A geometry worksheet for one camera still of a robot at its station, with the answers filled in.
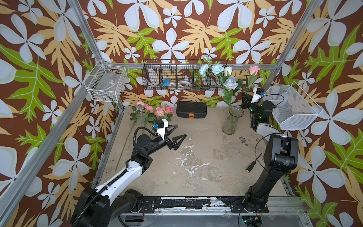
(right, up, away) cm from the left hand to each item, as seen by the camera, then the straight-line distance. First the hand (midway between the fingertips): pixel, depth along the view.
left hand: (181, 129), depth 69 cm
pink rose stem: (-10, +8, +41) cm, 43 cm away
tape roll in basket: (+3, +31, +30) cm, 43 cm away
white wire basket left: (-47, +28, +17) cm, 57 cm away
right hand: (+39, +22, +18) cm, 48 cm away
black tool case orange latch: (+8, +13, +42) cm, 45 cm away
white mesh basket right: (+65, +12, +12) cm, 67 cm away
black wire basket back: (+1, +37, +29) cm, 47 cm away
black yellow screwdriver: (+44, -24, +18) cm, 53 cm away
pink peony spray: (-26, +8, +42) cm, 50 cm away
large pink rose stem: (-18, +7, +39) cm, 43 cm away
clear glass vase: (+33, +2, +26) cm, 42 cm away
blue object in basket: (-11, +31, +26) cm, 42 cm away
